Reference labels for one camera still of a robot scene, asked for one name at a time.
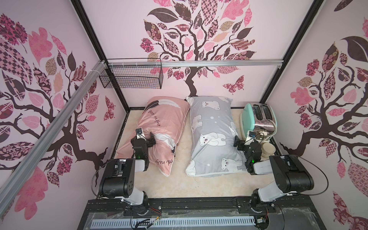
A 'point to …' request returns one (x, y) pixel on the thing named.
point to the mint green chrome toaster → (260, 118)
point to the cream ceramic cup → (268, 150)
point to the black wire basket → (132, 73)
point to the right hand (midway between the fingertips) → (243, 135)
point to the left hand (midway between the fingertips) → (145, 136)
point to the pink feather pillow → (164, 117)
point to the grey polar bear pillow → (213, 153)
